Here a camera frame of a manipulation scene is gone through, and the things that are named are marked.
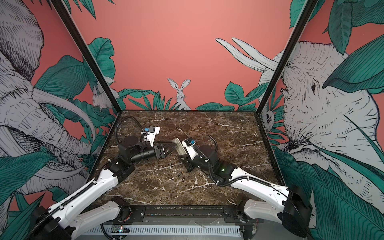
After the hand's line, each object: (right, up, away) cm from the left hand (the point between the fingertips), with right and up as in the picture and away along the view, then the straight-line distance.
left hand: (173, 144), depth 67 cm
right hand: (+1, -6, +3) cm, 7 cm away
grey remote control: (+2, -2, +2) cm, 4 cm away
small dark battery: (+3, -23, +19) cm, 30 cm away
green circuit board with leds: (-26, -41, +3) cm, 49 cm away
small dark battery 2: (+1, -21, +21) cm, 29 cm away
